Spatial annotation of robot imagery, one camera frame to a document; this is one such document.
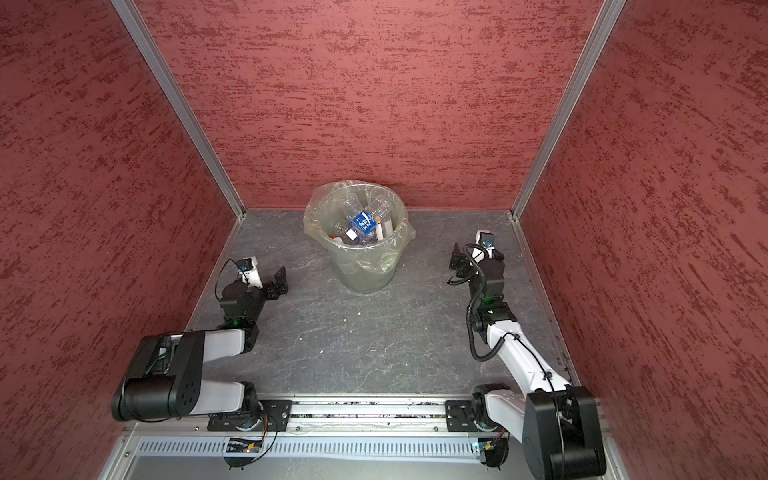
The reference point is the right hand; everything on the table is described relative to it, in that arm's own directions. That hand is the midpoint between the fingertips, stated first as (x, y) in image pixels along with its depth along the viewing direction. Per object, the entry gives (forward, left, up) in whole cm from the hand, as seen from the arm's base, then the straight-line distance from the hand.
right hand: (468, 249), depth 83 cm
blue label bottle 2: (+16, +34, +2) cm, 37 cm away
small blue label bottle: (+9, +36, -2) cm, 38 cm away
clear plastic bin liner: (-5, +29, +5) cm, 30 cm away
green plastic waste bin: (+1, +31, -20) cm, 37 cm away
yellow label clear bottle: (+10, +24, -1) cm, 26 cm away
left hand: (+1, +60, -11) cm, 61 cm away
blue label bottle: (+14, +26, +4) cm, 30 cm away
